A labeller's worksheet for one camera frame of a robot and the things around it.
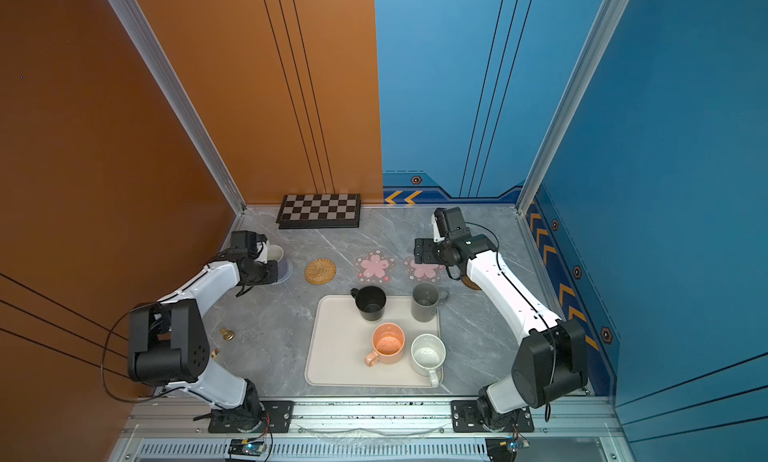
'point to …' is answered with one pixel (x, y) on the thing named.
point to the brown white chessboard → (319, 211)
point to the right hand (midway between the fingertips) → (425, 250)
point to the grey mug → (424, 304)
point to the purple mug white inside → (276, 253)
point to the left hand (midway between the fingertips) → (271, 270)
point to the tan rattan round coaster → (320, 271)
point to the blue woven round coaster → (284, 271)
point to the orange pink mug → (388, 345)
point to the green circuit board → (246, 447)
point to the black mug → (371, 302)
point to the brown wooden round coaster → (469, 283)
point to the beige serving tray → (336, 341)
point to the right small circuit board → (504, 449)
